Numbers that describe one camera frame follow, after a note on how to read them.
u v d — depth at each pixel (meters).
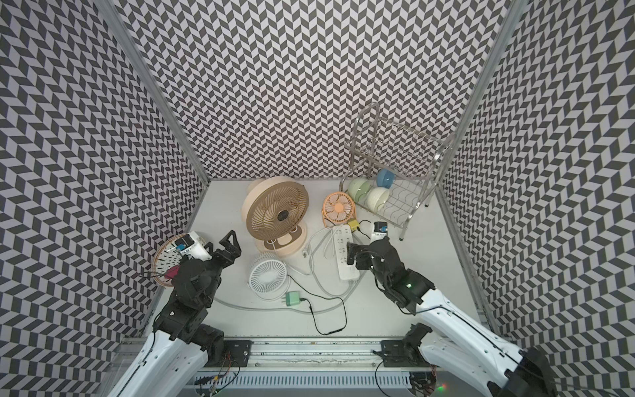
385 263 0.55
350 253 0.74
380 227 0.66
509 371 0.40
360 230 0.99
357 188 0.99
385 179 1.02
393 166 0.82
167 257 0.91
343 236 0.96
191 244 0.62
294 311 0.82
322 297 0.86
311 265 0.92
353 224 0.99
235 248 0.69
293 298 0.83
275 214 0.78
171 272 0.89
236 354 0.73
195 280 0.53
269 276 0.79
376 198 0.95
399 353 0.73
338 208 0.99
